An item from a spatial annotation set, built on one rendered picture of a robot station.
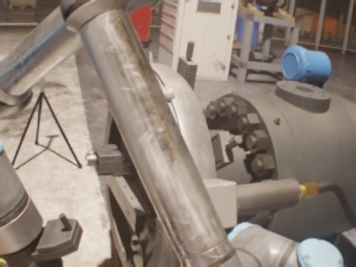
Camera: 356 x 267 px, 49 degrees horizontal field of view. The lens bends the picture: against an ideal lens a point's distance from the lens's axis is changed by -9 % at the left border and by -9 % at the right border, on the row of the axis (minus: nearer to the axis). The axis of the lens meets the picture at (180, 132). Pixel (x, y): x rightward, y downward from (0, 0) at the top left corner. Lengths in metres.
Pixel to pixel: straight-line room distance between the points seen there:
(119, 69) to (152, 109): 0.08
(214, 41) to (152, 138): 4.61
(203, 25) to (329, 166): 3.90
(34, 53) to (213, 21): 4.27
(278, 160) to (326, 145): 0.21
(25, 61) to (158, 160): 0.51
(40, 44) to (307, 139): 0.85
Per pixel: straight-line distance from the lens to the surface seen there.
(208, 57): 5.22
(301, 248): 0.74
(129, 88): 0.62
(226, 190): 0.95
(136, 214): 1.24
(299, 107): 1.45
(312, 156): 1.35
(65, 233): 0.55
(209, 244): 0.64
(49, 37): 0.94
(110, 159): 1.42
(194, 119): 1.07
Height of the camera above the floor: 1.26
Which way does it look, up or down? 21 degrees down
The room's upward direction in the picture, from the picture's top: 7 degrees clockwise
